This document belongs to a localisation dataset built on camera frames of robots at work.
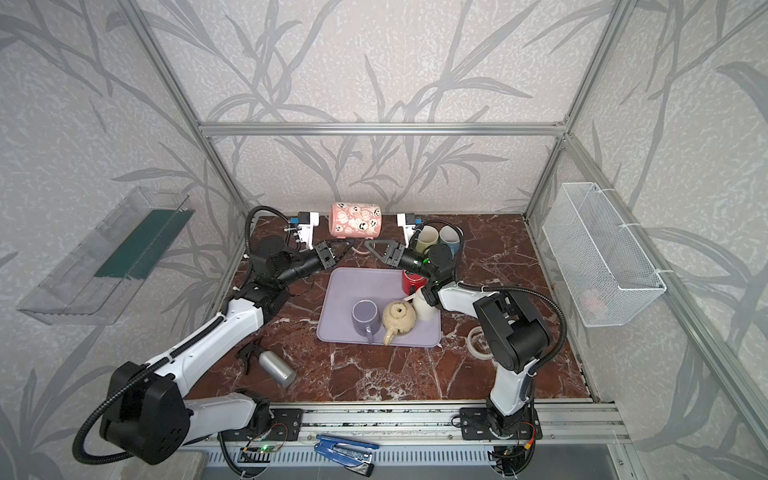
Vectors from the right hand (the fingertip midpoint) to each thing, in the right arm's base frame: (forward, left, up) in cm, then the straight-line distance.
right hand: (367, 239), depth 74 cm
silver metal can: (-24, +25, -26) cm, 44 cm away
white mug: (-7, -15, -25) cm, 30 cm away
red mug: (+1, -11, -24) cm, 27 cm away
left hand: (-2, +2, +3) cm, 4 cm away
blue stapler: (-43, +2, -27) cm, 51 cm away
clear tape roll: (-19, -29, -28) cm, 45 cm away
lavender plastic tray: (+3, +11, -29) cm, 31 cm away
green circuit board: (-41, +24, -29) cm, 56 cm away
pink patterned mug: (0, +2, +7) cm, 7 cm away
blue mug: (+19, -26, -23) cm, 39 cm away
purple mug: (-11, +2, -22) cm, 25 cm away
